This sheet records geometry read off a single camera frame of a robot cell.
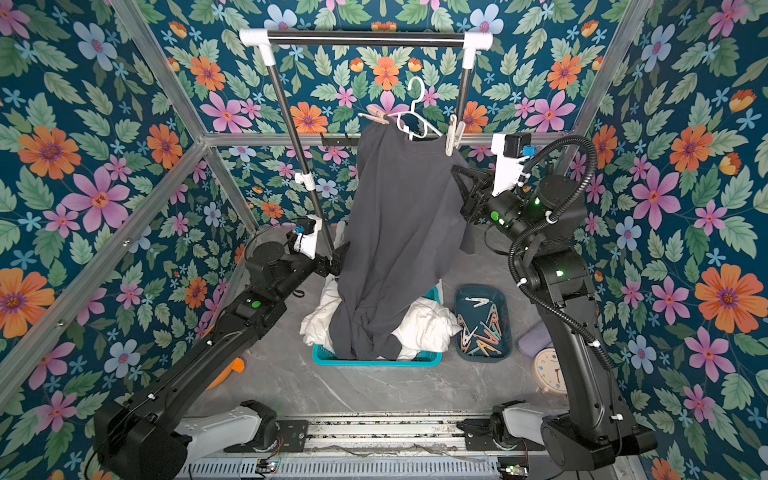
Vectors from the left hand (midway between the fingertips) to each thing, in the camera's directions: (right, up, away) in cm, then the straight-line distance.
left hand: (333, 233), depth 71 cm
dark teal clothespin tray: (+43, -24, +26) cm, 55 cm away
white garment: (+23, -25, +9) cm, 36 cm away
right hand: (+29, +12, -19) cm, 37 cm away
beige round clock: (+57, -38, +12) cm, 70 cm away
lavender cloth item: (+55, -30, +16) cm, 65 cm away
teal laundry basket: (+24, -36, +15) cm, 46 cm away
